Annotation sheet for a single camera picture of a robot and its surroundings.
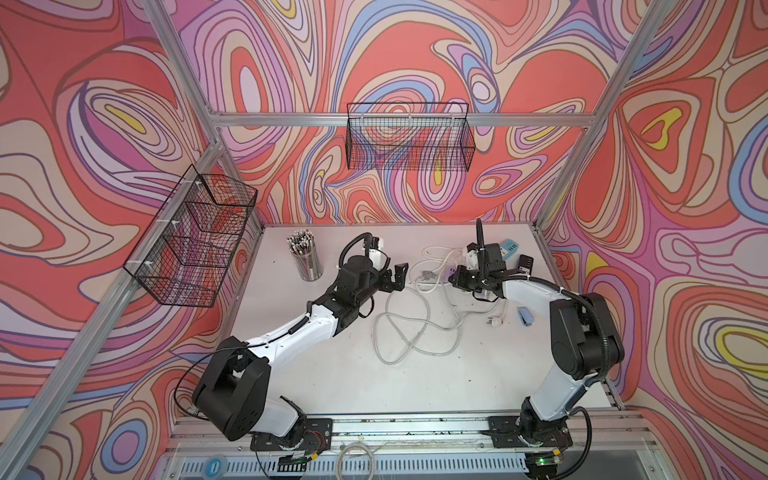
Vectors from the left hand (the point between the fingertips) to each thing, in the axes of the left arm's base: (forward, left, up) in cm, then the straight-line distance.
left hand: (398, 264), depth 81 cm
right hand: (+4, -18, -16) cm, 24 cm away
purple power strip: (+12, -19, -19) cm, 29 cm away
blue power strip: (+22, -42, -17) cm, 50 cm away
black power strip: (+14, -47, -18) cm, 52 cm away
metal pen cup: (+10, +29, -4) cm, 31 cm away
